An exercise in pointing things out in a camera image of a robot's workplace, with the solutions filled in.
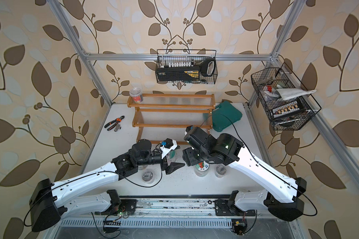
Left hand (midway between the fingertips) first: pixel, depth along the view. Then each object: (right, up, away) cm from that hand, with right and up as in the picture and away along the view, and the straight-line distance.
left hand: (181, 156), depth 67 cm
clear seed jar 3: (+21, -12, +14) cm, 28 cm away
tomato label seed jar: (+10, -10, +12) cm, 19 cm away
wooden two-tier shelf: (+6, +22, +29) cm, 37 cm away
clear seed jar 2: (-25, +30, +12) cm, 41 cm away
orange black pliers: (-49, +16, +43) cm, 66 cm away
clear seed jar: (-18, -14, +12) cm, 26 cm away
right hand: (+4, +1, -2) cm, 4 cm away
